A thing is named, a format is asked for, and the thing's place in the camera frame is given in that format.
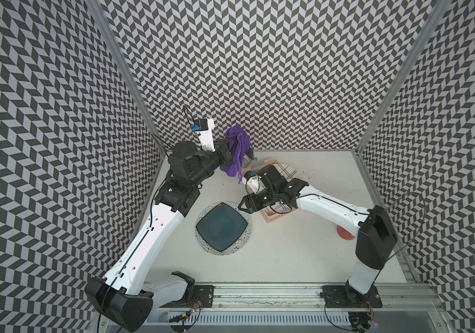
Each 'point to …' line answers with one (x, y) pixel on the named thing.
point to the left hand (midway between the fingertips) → (237, 140)
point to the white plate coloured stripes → (285, 171)
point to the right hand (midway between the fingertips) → (246, 206)
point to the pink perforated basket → (269, 218)
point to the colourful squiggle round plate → (239, 243)
